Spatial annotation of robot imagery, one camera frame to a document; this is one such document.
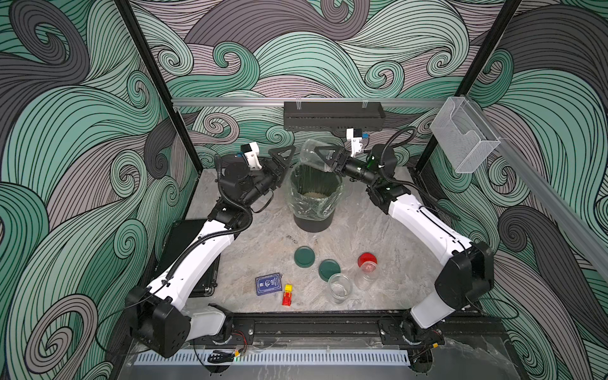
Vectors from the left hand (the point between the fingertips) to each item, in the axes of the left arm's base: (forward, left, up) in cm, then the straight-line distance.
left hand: (293, 152), depth 64 cm
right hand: (+3, -6, -4) cm, 8 cm away
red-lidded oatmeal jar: (-18, -28, -44) cm, 55 cm away
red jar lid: (-11, -28, -43) cm, 53 cm away
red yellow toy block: (-27, +2, -42) cm, 50 cm away
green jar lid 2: (-16, -13, -42) cm, 47 cm away
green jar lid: (-11, -4, -44) cm, 45 cm away
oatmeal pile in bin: (+15, -9, -38) cm, 42 cm away
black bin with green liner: (-3, -7, -27) cm, 28 cm away
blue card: (-22, +9, -42) cm, 48 cm away
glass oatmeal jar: (-23, -16, -43) cm, 51 cm away
